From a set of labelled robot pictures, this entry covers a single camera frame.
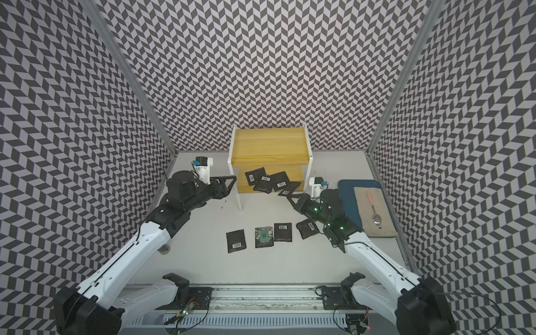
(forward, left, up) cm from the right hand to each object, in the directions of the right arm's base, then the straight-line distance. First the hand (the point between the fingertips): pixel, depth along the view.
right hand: (286, 201), depth 76 cm
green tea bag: (-6, +9, -19) cm, 22 cm away
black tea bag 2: (+10, +9, -3) cm, 13 cm away
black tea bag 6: (-1, -10, -21) cm, 23 cm away
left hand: (+5, +20, +7) cm, 21 cm away
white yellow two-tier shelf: (+15, +3, +13) cm, 20 cm away
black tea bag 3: (+6, -2, -1) cm, 6 cm away
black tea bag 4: (-8, +21, -19) cm, 29 cm away
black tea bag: (+15, +13, -4) cm, 21 cm away
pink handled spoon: (+2, -40, -19) cm, 45 cm away
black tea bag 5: (-3, +1, -21) cm, 21 cm away
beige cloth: (-2, -44, -20) cm, 49 cm away
